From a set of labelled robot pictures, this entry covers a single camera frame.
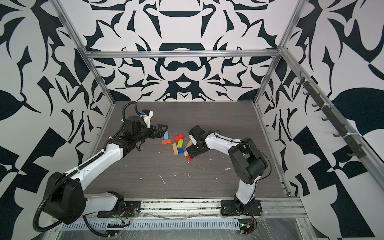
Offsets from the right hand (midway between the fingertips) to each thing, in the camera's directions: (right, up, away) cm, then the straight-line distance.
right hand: (196, 149), depth 93 cm
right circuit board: (+23, -31, -21) cm, 44 cm away
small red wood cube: (-4, -5, -4) cm, 8 cm away
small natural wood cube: (-6, -2, -1) cm, 7 cm away
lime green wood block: (-11, +3, +4) cm, 12 cm away
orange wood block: (-19, +4, +6) cm, 20 cm away
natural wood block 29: (-13, 0, +2) cm, 14 cm away
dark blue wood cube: (-10, -1, +3) cm, 11 cm away
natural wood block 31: (-5, +3, +4) cm, 7 cm away
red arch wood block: (-11, +7, +6) cm, 14 cm away
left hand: (-19, +16, -11) cm, 27 cm away
